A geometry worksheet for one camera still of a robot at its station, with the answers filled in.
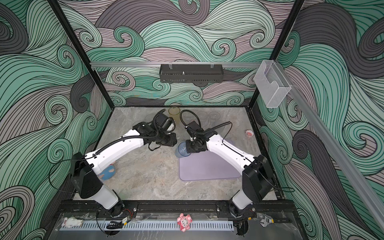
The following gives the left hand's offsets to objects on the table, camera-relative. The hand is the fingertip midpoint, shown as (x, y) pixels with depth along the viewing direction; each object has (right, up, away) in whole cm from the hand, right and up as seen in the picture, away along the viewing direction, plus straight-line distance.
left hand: (176, 140), depth 79 cm
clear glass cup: (+26, +13, +31) cm, 42 cm away
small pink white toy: (+48, +2, +19) cm, 51 cm away
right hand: (+7, -5, +3) cm, 10 cm away
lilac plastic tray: (+18, -16, +8) cm, 25 cm away
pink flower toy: (+5, -35, -12) cm, 38 cm away
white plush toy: (-47, -36, -12) cm, 61 cm away
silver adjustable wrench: (+44, -37, -10) cm, 59 cm away
